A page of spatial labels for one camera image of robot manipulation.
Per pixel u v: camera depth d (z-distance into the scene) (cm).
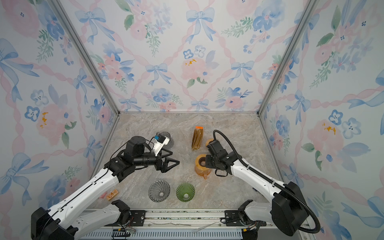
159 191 80
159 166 62
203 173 90
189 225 73
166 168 63
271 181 45
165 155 72
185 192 81
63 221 39
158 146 64
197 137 96
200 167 82
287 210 40
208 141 100
